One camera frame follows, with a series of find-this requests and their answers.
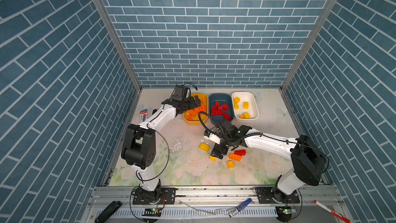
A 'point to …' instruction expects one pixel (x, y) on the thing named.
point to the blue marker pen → (232, 213)
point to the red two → (216, 104)
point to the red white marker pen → (344, 218)
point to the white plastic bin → (253, 109)
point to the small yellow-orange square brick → (230, 164)
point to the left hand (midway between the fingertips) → (195, 102)
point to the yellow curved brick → (204, 147)
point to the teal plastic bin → (225, 101)
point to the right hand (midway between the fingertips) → (213, 145)
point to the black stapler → (108, 211)
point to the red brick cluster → (241, 153)
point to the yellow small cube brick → (213, 158)
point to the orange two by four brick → (235, 157)
